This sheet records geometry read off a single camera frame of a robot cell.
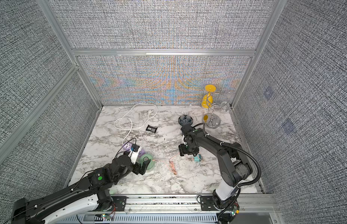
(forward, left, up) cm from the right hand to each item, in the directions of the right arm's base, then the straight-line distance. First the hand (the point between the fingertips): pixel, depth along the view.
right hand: (184, 150), depth 89 cm
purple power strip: (+4, +37, -2) cm, 38 cm away
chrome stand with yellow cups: (+27, -17, +16) cm, 36 cm away
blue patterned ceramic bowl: (+26, -1, -2) cm, 26 cm away
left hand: (-8, +22, +10) cm, 26 cm away
